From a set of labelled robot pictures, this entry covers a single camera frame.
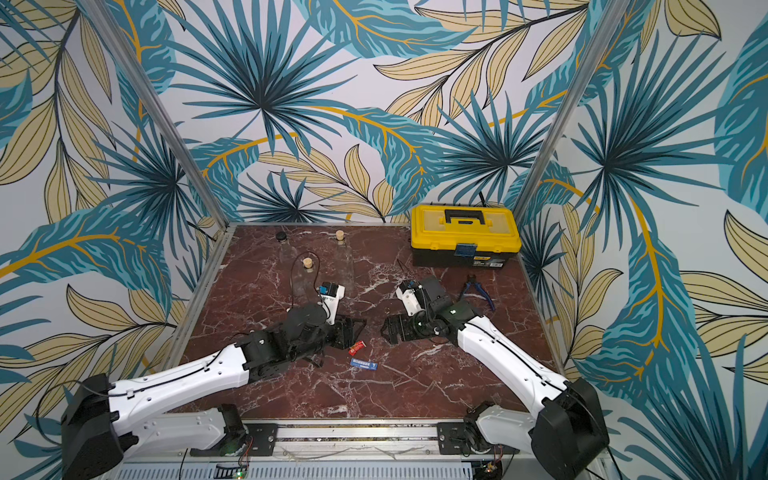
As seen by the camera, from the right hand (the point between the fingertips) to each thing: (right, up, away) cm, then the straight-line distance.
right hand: (397, 328), depth 80 cm
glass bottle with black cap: (-31, +20, +6) cm, 38 cm away
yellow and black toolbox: (+22, +26, +17) cm, 38 cm away
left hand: (-10, +2, -5) cm, 11 cm away
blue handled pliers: (+27, +11, +25) cm, 38 cm away
